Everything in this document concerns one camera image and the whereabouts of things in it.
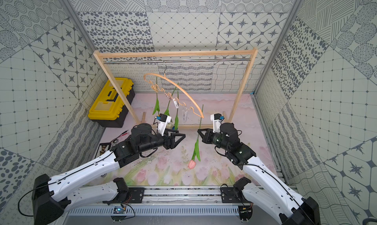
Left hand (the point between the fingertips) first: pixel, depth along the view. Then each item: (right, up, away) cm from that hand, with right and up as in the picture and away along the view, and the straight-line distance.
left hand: (182, 130), depth 67 cm
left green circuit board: (-32, -40, +5) cm, 52 cm away
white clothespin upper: (-3, +13, +5) cm, 14 cm away
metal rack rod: (-34, +43, +34) cm, 65 cm away
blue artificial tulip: (-4, 0, +15) cm, 16 cm away
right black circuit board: (+31, -41, +5) cm, 52 cm away
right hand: (+8, -2, +7) cm, 11 cm away
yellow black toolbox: (-47, +9, +21) cm, 52 cm away
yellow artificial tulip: (-17, +11, +21) cm, 29 cm away
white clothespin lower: (+1, +6, +1) cm, 6 cm away
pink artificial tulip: (+5, -17, +2) cm, 17 cm away
